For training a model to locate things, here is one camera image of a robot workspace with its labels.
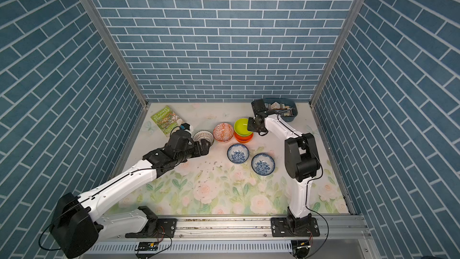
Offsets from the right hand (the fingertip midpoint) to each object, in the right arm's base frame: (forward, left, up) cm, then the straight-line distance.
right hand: (252, 127), depth 98 cm
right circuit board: (-52, -21, -10) cm, 57 cm away
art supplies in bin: (+22, -17, -5) cm, 28 cm away
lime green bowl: (+1, +7, -3) cm, 7 cm away
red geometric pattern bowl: (-1, +17, -5) cm, 18 cm away
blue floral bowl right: (-18, -6, -7) cm, 21 cm away
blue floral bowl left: (-13, +7, -8) cm, 17 cm away
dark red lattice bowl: (-5, +27, -3) cm, 28 cm away
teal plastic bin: (+25, -24, -3) cm, 35 cm away
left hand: (-19, +20, +8) cm, 29 cm away
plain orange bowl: (-5, +5, -4) cm, 8 cm away
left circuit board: (-56, +41, -11) cm, 70 cm away
